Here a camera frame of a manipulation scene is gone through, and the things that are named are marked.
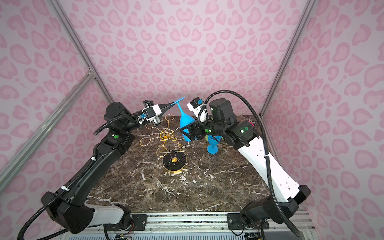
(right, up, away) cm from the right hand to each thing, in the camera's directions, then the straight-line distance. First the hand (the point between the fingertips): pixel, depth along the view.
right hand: (186, 125), depth 61 cm
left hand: (-5, +10, -5) cm, 12 cm away
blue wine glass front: (+14, -9, +32) cm, 36 cm away
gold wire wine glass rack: (-10, -20, +32) cm, 39 cm away
